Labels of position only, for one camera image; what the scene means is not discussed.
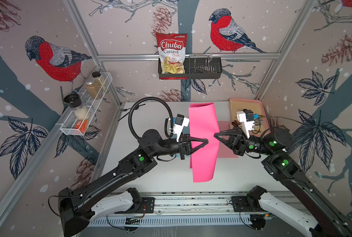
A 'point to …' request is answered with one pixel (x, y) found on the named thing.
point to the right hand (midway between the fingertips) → (216, 136)
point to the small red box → (80, 125)
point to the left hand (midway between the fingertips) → (208, 143)
